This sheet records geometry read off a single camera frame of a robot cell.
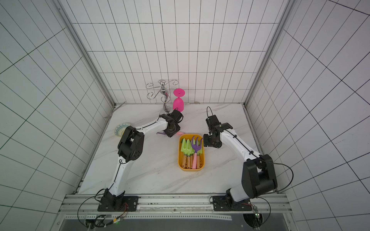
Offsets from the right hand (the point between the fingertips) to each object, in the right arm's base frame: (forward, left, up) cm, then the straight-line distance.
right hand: (203, 143), depth 86 cm
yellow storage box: (+5, +9, -2) cm, 11 cm away
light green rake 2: (-5, +9, -5) cm, 11 cm away
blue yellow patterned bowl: (+10, +60, -5) cm, 61 cm away
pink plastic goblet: (+24, +17, +11) cm, 31 cm away
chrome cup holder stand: (+26, +26, +11) cm, 39 cm away
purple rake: (-1, +5, -4) cm, 6 cm away
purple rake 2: (+8, +17, -3) cm, 19 cm away
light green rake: (-4, +12, -4) cm, 13 cm away
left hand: (+11, +20, -8) cm, 24 cm away
